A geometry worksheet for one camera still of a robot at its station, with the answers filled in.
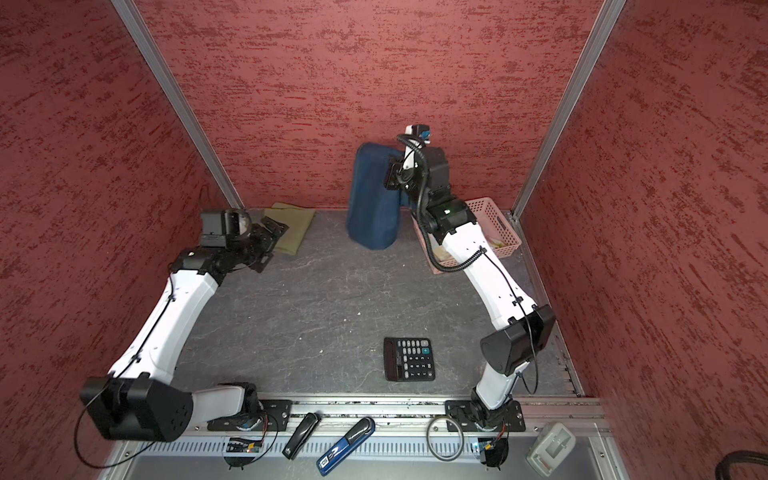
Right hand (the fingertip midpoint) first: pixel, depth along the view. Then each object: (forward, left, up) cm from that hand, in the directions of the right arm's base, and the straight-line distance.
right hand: (390, 162), depth 71 cm
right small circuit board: (-55, -23, -45) cm, 75 cm away
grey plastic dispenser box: (-55, -36, -42) cm, 78 cm away
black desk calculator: (-34, -3, -41) cm, 54 cm away
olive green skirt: (+21, +38, -43) cm, 61 cm away
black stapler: (-51, +23, -40) cm, 69 cm away
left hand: (-10, +29, -18) cm, 36 cm away
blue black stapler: (-52, +9, -37) cm, 65 cm away
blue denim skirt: (-5, +5, -10) cm, 12 cm away
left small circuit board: (-53, +40, -45) cm, 80 cm away
